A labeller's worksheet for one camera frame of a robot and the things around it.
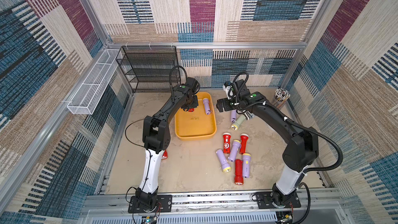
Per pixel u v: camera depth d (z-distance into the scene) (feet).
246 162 2.71
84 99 2.33
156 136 1.85
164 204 2.40
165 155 2.84
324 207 2.37
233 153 2.85
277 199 2.16
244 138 3.00
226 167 2.67
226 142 2.94
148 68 3.55
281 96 3.00
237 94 2.13
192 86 2.62
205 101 3.56
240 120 3.28
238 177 2.60
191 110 3.15
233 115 3.32
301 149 1.52
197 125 3.22
